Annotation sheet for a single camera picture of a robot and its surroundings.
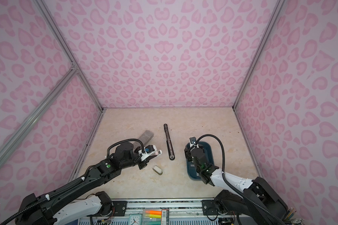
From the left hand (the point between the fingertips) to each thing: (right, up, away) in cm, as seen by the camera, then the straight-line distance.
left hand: (154, 150), depth 75 cm
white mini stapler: (+1, -14, +9) cm, 16 cm away
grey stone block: (-10, +3, +24) cm, 27 cm away
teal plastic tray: (+32, -2, +13) cm, 34 cm away
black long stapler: (+7, -1, +20) cm, 21 cm away
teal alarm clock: (-9, -33, -6) cm, 34 cm away
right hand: (+21, +2, +11) cm, 24 cm away
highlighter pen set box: (+1, -32, -4) cm, 33 cm away
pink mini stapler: (+2, -1, 0) cm, 2 cm away
